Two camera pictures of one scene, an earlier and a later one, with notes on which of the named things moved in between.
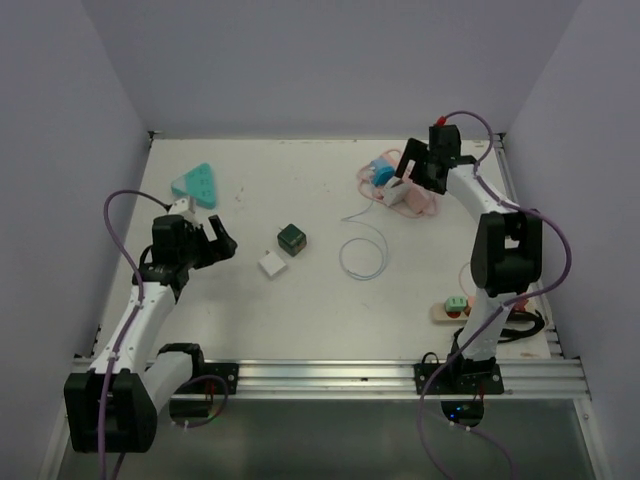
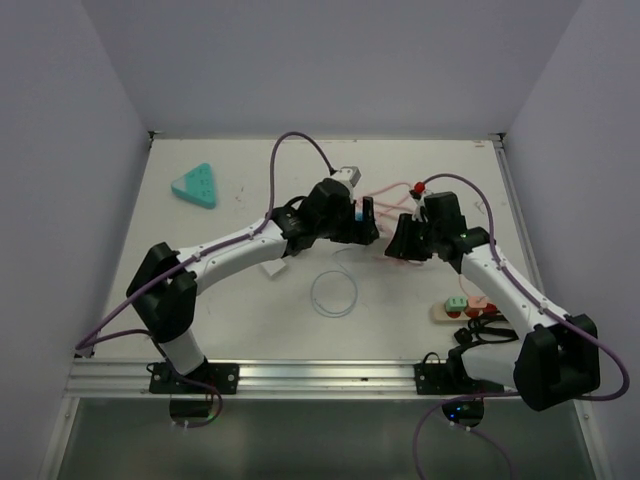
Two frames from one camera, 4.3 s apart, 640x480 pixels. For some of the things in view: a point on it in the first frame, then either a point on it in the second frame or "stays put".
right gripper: x=417 y=151 to x=401 y=246
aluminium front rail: x=523 y=378 stays put
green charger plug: x=456 y=304 stays put
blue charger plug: x=382 y=171 to x=359 y=210
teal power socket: x=198 y=185 stays put
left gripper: x=224 y=245 to x=363 y=232
